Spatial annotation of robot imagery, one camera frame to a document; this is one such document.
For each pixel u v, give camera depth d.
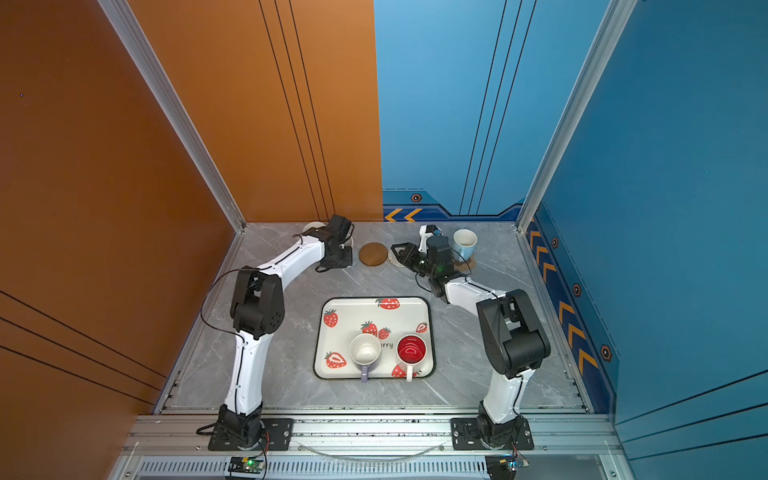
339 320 0.93
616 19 0.70
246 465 0.71
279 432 0.74
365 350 0.87
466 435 0.73
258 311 0.59
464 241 1.02
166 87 0.82
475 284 0.62
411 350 0.85
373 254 1.10
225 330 0.58
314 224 1.06
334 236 0.79
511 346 0.49
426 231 0.86
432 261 0.74
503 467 0.70
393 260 1.08
